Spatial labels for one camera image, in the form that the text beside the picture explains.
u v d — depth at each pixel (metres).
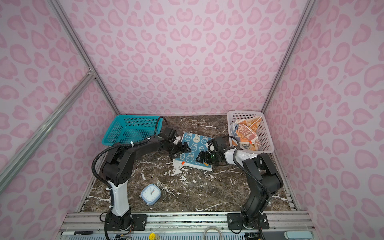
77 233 0.69
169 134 0.80
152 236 0.63
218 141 0.77
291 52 0.84
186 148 0.88
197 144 1.03
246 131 1.01
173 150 0.84
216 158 0.79
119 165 0.52
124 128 1.13
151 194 0.80
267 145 0.94
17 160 0.53
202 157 0.84
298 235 0.68
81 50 0.82
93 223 0.74
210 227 0.71
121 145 0.55
